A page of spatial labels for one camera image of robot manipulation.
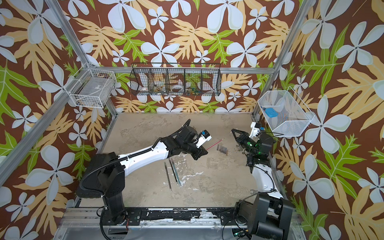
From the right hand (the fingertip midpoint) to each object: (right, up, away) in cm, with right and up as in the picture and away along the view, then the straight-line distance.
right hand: (231, 130), depth 78 cm
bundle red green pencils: (-31, -27, +10) cm, 42 cm away
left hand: (-12, -10, +1) cm, 16 cm away
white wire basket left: (-80, +25, +8) cm, 84 cm away
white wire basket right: (+32, +9, +4) cm, 34 cm away
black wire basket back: (-30, +34, +20) cm, 50 cm away
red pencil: (-9, -7, 0) cm, 12 cm away
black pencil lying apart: (-35, -27, +10) cm, 46 cm away
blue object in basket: (+25, +11, +8) cm, 29 cm away
